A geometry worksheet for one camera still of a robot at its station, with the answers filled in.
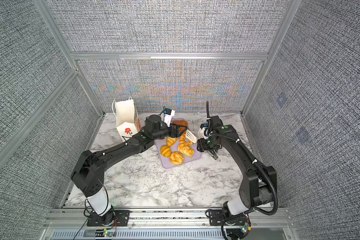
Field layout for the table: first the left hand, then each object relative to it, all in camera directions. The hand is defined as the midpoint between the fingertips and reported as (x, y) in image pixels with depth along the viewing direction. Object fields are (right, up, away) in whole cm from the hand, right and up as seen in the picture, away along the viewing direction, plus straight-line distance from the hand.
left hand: (184, 127), depth 81 cm
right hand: (+11, -11, +4) cm, 16 cm away
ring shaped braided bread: (-1, -9, +21) cm, 23 cm away
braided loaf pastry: (+1, -15, +14) cm, 20 cm away
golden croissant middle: (-9, -9, +19) cm, 23 cm away
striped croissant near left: (-11, -15, +12) cm, 22 cm away
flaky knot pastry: (-4, -19, +10) cm, 22 cm away
